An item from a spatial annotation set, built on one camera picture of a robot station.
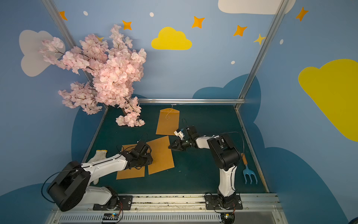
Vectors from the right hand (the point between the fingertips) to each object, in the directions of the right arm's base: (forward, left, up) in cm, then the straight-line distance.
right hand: (171, 147), depth 91 cm
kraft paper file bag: (+26, +6, -5) cm, 27 cm away
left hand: (-7, +12, -4) cm, 14 cm away
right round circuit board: (-35, -34, -8) cm, 50 cm away
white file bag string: (+33, +6, -3) cm, 34 cm away
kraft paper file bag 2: (-4, +6, -4) cm, 8 cm away
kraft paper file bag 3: (-16, +21, -3) cm, 27 cm away
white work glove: (-7, +47, -3) cm, 48 cm away
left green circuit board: (-39, +29, -7) cm, 49 cm away
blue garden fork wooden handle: (-12, -48, -4) cm, 50 cm away
